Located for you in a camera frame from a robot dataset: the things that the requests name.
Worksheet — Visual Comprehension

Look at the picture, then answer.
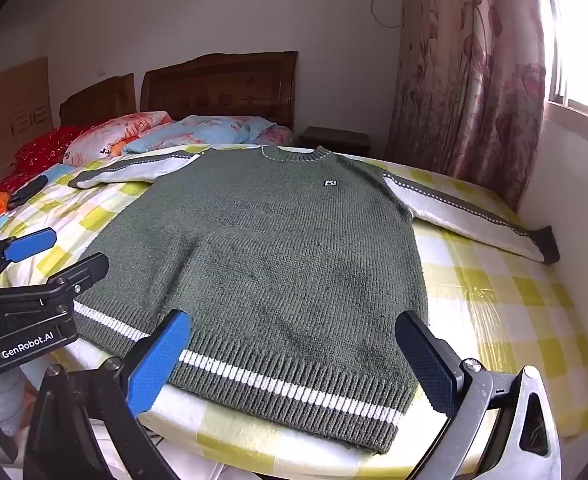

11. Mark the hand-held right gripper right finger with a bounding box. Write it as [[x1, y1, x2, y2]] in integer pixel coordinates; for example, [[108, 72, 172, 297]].
[[395, 310, 563, 480]]

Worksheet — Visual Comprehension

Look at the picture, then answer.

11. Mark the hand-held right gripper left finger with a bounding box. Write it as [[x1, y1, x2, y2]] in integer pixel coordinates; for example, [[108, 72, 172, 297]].
[[23, 309, 195, 480]]

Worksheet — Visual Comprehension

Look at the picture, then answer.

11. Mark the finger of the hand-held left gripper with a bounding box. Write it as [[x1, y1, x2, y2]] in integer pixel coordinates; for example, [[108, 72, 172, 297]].
[[0, 252, 111, 306], [0, 227, 58, 295]]

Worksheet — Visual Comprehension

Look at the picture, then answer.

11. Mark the green knit sweater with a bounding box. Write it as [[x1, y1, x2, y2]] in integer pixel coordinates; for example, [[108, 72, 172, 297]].
[[69, 145, 561, 456]]

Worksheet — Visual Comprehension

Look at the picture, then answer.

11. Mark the black flat object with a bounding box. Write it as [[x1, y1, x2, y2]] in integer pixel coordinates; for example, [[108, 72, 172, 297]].
[[6, 176, 50, 210]]

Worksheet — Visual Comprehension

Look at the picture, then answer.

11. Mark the yellow checked bed sheet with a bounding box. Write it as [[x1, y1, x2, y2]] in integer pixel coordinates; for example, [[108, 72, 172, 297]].
[[0, 142, 588, 480]]

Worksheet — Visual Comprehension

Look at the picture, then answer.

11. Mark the red patterned blanket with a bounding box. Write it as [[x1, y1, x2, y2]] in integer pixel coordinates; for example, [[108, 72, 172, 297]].
[[0, 125, 95, 203]]

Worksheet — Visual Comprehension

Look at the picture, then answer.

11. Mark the pink orange floral pillow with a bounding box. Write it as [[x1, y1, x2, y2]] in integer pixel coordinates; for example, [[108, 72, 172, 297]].
[[63, 111, 175, 166]]

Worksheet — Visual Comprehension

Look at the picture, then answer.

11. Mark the cardboard sheet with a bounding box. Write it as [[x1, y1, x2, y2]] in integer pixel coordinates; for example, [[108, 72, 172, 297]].
[[0, 57, 54, 186]]

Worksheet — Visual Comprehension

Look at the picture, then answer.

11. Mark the small wooden headboard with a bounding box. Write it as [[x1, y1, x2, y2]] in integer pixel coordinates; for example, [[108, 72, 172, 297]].
[[59, 73, 137, 127]]

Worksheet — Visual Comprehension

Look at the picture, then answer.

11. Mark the light blue floral quilt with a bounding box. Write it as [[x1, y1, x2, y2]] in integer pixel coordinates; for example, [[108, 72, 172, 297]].
[[122, 115, 275, 156]]

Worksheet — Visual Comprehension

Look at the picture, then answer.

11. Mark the large wooden headboard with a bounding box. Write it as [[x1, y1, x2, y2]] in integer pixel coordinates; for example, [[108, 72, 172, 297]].
[[140, 51, 299, 133]]

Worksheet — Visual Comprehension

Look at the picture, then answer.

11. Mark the dark wooden nightstand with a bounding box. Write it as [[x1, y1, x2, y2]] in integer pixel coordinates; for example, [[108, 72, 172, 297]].
[[298, 126, 372, 158]]

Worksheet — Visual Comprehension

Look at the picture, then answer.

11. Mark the pink floral curtain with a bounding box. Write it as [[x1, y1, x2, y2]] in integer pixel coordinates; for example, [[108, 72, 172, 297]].
[[384, 0, 547, 211]]

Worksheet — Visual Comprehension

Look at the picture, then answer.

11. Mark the window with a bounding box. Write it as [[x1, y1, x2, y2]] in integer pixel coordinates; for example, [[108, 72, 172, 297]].
[[531, 0, 588, 123]]

